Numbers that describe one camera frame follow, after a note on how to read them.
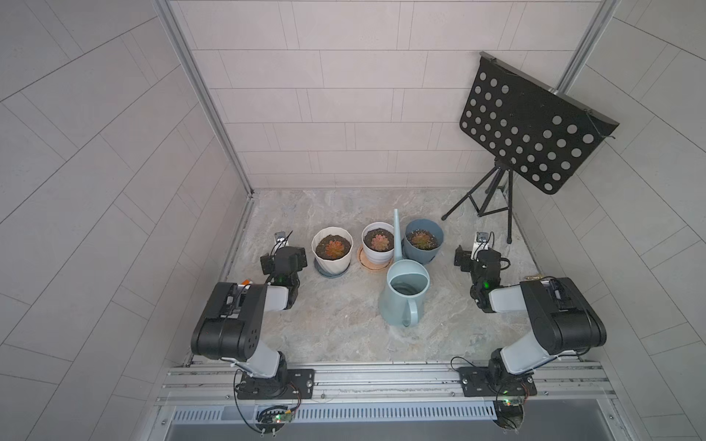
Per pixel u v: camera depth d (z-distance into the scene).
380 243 0.89
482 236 0.79
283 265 0.70
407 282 0.85
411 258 0.90
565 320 0.45
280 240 0.78
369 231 0.92
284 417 0.65
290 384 0.69
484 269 0.71
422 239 0.91
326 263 0.84
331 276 0.90
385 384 0.72
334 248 0.87
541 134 0.71
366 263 0.94
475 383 0.71
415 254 0.87
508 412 0.67
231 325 0.43
